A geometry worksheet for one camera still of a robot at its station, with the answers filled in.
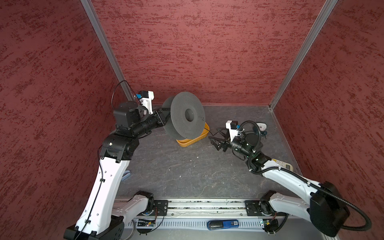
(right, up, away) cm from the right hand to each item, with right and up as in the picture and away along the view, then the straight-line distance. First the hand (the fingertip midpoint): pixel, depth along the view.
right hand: (211, 135), depth 72 cm
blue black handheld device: (0, -40, -7) cm, 40 cm away
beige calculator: (+45, -20, +15) cm, 51 cm away
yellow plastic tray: (-15, -7, +20) cm, 25 cm away
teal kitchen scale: (+39, +2, +31) cm, 50 cm away
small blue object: (-48, -23, +11) cm, 54 cm away
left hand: (-18, +10, -12) cm, 24 cm away
